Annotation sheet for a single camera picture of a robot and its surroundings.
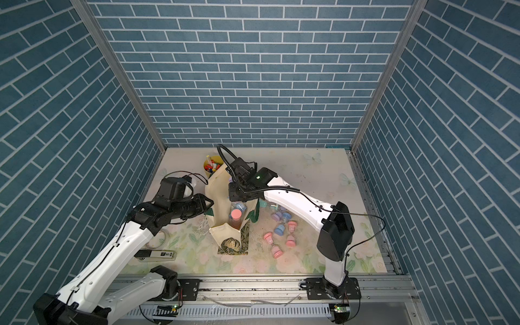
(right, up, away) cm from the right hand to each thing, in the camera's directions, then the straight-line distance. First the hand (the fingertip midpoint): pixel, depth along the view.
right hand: (234, 195), depth 78 cm
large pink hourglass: (0, -9, +5) cm, 11 cm away
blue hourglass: (+1, -7, +13) cm, 15 cm away
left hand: (-6, -3, -3) cm, 7 cm away
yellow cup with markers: (-14, +12, +18) cm, 26 cm away
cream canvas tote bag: (-9, -4, +8) cm, 13 cm away
